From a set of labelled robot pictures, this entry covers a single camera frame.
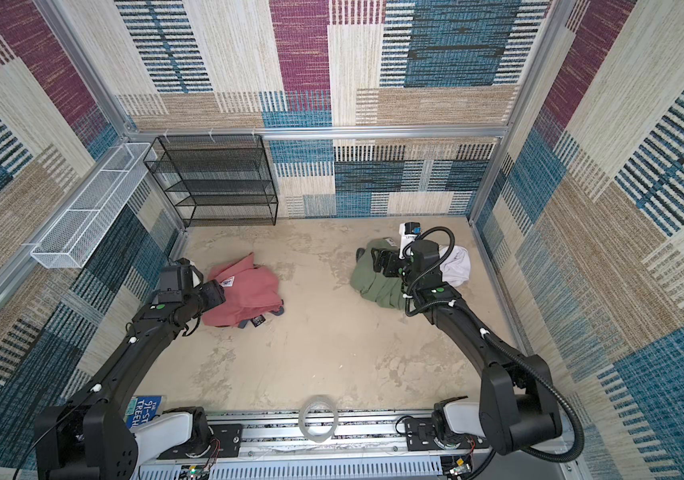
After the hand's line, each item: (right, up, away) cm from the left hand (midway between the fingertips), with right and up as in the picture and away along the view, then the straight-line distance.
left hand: (214, 286), depth 85 cm
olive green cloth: (+46, -1, +11) cm, 47 cm away
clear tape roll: (+31, -34, -14) cm, 48 cm away
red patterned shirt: (+7, -3, +11) cm, 13 cm away
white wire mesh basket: (-27, +13, -14) cm, 33 cm away
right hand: (+48, +9, 0) cm, 49 cm away
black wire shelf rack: (-5, +36, +23) cm, 43 cm away
